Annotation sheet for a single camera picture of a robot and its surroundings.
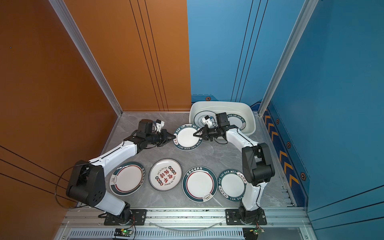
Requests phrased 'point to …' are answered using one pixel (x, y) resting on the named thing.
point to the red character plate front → (165, 174)
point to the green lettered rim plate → (236, 120)
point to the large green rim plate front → (199, 184)
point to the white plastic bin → (229, 107)
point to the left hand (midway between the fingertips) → (176, 135)
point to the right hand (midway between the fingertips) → (194, 136)
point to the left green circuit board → (123, 232)
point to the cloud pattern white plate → (198, 117)
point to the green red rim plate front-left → (127, 178)
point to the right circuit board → (251, 233)
